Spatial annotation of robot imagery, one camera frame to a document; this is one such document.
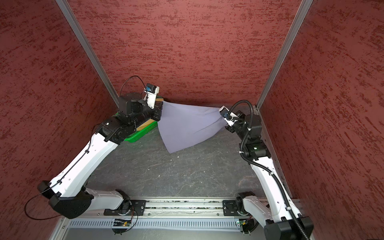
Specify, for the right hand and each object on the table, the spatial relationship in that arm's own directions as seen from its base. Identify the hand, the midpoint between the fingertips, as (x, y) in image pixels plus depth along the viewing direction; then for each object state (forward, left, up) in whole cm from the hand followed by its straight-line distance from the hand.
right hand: (229, 111), depth 71 cm
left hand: (0, +33, +6) cm, 33 cm away
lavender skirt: (-3, +24, -8) cm, 25 cm away
